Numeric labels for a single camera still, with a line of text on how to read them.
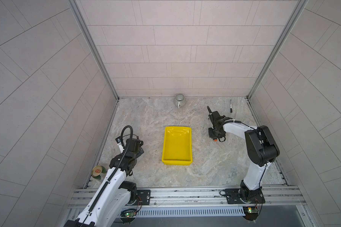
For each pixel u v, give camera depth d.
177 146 0.85
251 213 0.68
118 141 0.68
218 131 0.71
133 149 0.60
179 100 1.06
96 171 0.69
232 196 0.71
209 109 0.86
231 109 1.08
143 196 0.71
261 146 0.50
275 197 0.73
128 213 0.65
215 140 0.91
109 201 0.43
